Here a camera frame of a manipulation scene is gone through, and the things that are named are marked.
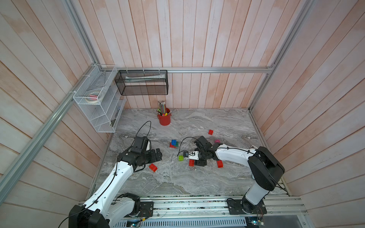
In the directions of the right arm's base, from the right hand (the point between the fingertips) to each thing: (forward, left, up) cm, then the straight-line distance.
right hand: (195, 155), depth 93 cm
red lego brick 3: (-9, +27, 0) cm, 29 cm away
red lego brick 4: (-5, +3, -1) cm, 6 cm away
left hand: (-7, +25, +10) cm, 28 cm away
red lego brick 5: (-5, -16, -1) cm, 16 cm away
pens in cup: (+31, +24, +12) cm, 41 cm away
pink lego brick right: (+12, -16, +1) cm, 20 cm away
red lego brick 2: (+6, +16, +1) cm, 17 cm away
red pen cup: (+30, +24, +1) cm, 38 cm away
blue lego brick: (+8, +15, +4) cm, 17 cm away
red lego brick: (+19, -12, 0) cm, 23 cm away
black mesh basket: (+49, +40, +24) cm, 68 cm away
